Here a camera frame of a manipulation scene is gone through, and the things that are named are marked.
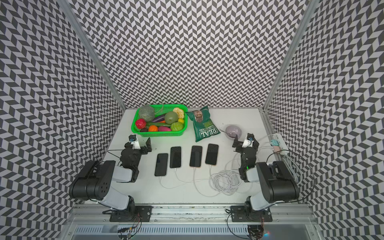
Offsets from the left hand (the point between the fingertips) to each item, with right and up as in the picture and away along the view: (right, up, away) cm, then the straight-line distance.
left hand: (142, 139), depth 91 cm
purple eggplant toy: (+7, +13, +14) cm, 20 cm away
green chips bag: (+38, +7, +10) cm, 40 cm away
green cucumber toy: (0, +9, +11) cm, 14 cm away
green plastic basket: (+13, +21, +17) cm, 30 cm away
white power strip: (+91, -7, +3) cm, 91 cm away
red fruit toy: (-3, +10, +6) cm, 11 cm away
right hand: (+63, +1, -2) cm, 63 cm away
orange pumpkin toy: (+4, +6, +8) cm, 11 cm away
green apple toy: (+16, +14, +12) cm, 24 cm away
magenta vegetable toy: (+12, +6, +7) cm, 15 cm away
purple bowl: (+58, +4, +8) cm, 58 cm away
